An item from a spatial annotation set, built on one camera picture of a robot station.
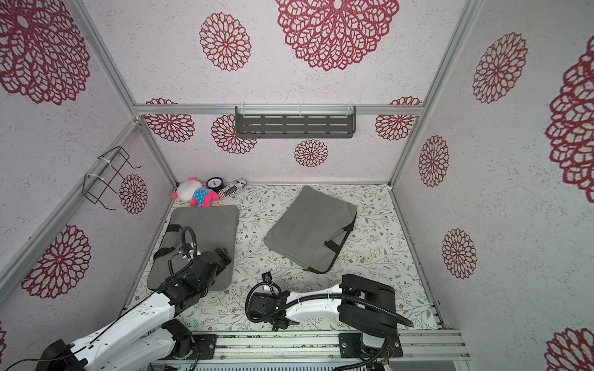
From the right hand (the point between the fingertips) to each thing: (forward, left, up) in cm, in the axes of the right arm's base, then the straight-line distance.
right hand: (267, 305), depth 83 cm
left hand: (+14, +18, +10) cm, 24 cm away
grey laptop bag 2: (+31, -17, +2) cm, 35 cm away
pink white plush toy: (+47, +38, +8) cm, 61 cm away
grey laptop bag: (+9, +19, +33) cm, 39 cm away
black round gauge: (+57, +33, +4) cm, 66 cm away
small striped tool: (+55, +24, +3) cm, 60 cm away
